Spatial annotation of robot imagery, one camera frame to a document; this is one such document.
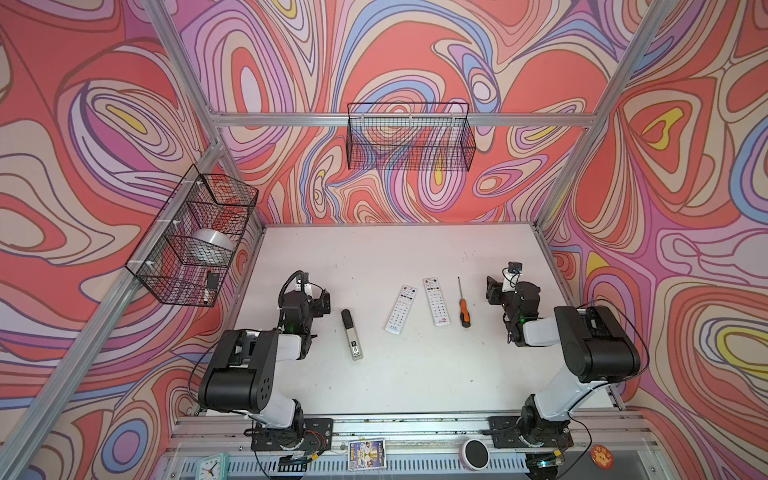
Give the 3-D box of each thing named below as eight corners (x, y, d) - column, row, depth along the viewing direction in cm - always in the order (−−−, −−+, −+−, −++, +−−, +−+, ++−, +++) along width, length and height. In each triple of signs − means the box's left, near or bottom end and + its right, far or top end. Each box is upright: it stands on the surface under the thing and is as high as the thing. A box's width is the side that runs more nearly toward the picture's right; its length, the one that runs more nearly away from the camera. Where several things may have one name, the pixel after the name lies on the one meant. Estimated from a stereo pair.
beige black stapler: (352, 361, 86) (351, 356, 83) (341, 317, 95) (340, 311, 92) (363, 358, 87) (363, 352, 84) (351, 314, 96) (350, 308, 93)
